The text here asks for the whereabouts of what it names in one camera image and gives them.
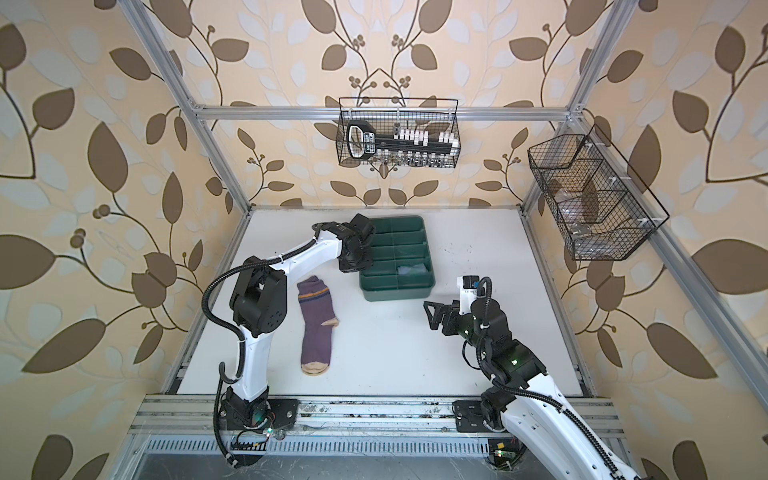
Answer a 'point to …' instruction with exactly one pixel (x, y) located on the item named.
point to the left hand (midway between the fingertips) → (368, 263)
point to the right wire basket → (605, 209)
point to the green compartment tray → (402, 265)
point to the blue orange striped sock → (412, 270)
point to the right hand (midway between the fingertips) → (440, 307)
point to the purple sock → (319, 321)
